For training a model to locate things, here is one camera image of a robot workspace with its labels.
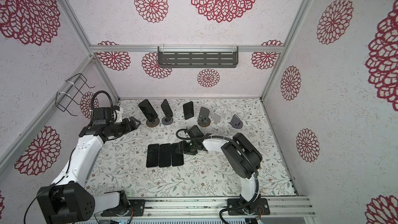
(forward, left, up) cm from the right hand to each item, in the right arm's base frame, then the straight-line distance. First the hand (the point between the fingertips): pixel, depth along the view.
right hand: (178, 150), depth 90 cm
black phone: (+24, +9, +9) cm, 27 cm away
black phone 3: (-3, +15, -2) cm, 15 cm away
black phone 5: (-2, 0, -1) cm, 3 cm away
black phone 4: (-2, +8, -2) cm, 8 cm away
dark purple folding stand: (+21, -36, 0) cm, 41 cm away
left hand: (+4, +22, +16) cm, 27 cm away
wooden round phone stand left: (+20, +20, -1) cm, 28 cm away
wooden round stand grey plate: (+22, -14, +2) cm, 26 cm away
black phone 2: (+32, -3, -1) cm, 32 cm away
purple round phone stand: (+21, +11, -2) cm, 24 cm away
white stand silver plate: (+21, -23, +2) cm, 31 cm away
